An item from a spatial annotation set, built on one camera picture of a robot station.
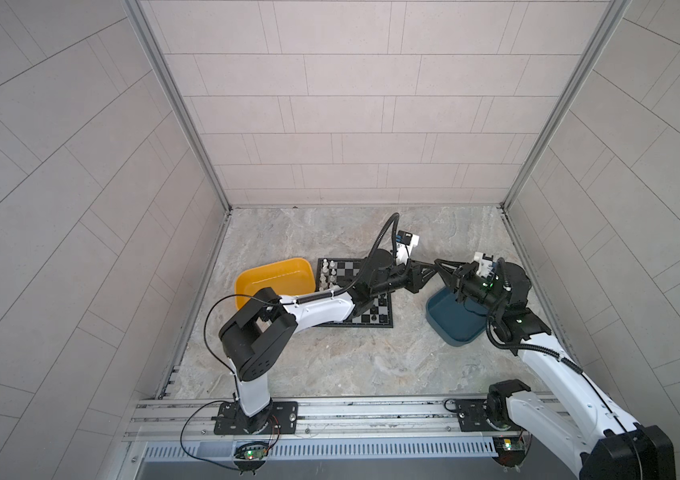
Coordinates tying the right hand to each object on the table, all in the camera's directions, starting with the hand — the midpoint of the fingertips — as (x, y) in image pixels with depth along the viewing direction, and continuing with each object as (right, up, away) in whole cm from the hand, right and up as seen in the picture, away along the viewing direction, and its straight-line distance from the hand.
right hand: (432, 265), depth 74 cm
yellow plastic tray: (-42, -6, +22) cm, 48 cm away
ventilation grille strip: (+6, -41, -6) cm, 42 cm away
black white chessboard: (-27, -5, +21) cm, 34 cm away
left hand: (+3, -1, -1) cm, 3 cm away
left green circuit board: (-41, -40, -10) cm, 58 cm away
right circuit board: (+17, -41, -5) cm, 45 cm away
